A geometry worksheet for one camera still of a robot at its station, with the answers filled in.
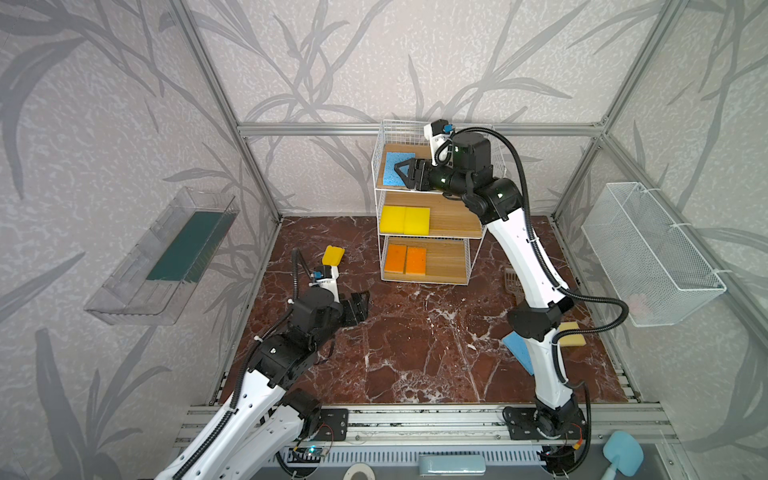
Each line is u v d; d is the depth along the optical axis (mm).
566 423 633
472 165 525
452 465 642
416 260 1038
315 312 515
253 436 550
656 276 607
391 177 703
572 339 869
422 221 826
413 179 619
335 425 735
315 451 704
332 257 1083
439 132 598
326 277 620
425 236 841
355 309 638
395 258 1056
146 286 640
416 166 608
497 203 508
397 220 825
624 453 699
